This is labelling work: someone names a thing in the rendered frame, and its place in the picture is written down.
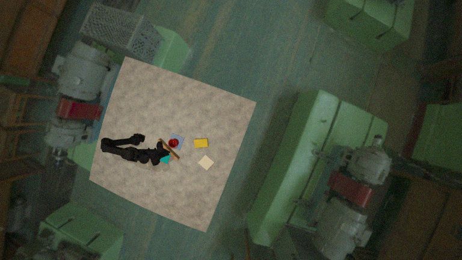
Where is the brown wooden plank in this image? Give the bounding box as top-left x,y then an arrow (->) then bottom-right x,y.
158,138 -> 180,161

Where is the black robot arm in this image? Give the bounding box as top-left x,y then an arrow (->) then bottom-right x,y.
100,133 -> 160,166

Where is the yellow rectangular block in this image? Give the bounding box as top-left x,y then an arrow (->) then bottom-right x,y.
194,138 -> 208,148

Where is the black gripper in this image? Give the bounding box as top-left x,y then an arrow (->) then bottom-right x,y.
147,141 -> 170,160

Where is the red cup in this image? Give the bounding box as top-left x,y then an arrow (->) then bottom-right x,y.
168,139 -> 179,148

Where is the beige flat rectangular pad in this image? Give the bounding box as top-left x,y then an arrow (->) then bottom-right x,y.
199,155 -> 214,170

